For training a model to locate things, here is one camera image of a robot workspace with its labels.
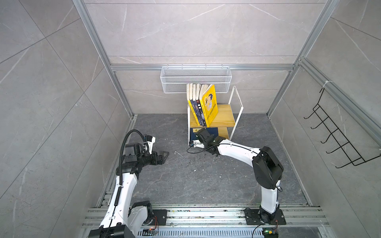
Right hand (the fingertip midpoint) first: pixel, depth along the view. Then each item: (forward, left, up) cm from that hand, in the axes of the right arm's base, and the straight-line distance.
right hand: (208, 136), depth 94 cm
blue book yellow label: (+3, -3, +1) cm, 4 cm away
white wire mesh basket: (+30, +21, +23) cm, 43 cm away
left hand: (-14, +28, +7) cm, 32 cm away
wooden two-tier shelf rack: (+4, -9, +10) cm, 14 cm away
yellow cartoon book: (+5, +1, +24) cm, 24 cm away
